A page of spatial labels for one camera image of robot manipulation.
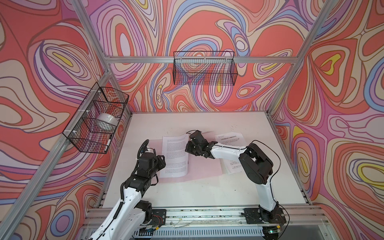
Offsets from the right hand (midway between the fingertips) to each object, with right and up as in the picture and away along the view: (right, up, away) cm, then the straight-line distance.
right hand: (186, 150), depth 94 cm
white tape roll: (-38, +18, -23) cm, 48 cm away
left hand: (-12, -1, -12) cm, 17 cm away
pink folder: (+16, +9, +10) cm, 21 cm away
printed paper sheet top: (-6, -5, +1) cm, 9 cm away
